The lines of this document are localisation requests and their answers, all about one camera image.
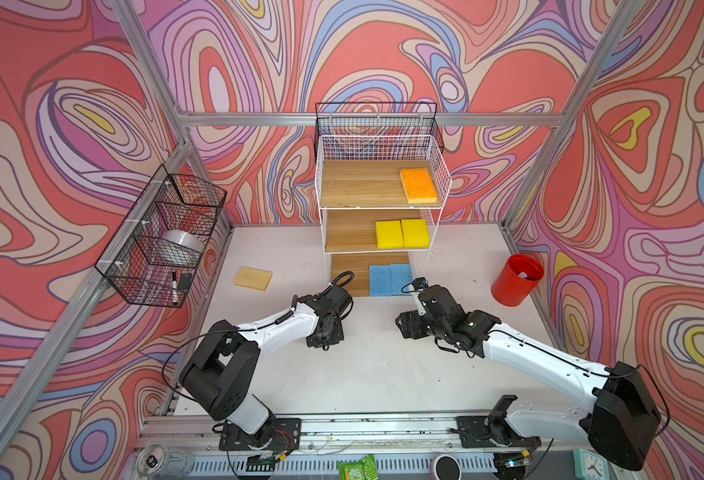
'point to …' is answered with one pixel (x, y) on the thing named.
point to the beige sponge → (253, 278)
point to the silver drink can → (159, 460)
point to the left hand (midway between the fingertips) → (338, 338)
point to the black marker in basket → (174, 288)
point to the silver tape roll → (178, 247)
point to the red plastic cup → (517, 280)
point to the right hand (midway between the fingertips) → (410, 325)
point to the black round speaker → (447, 467)
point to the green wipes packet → (367, 469)
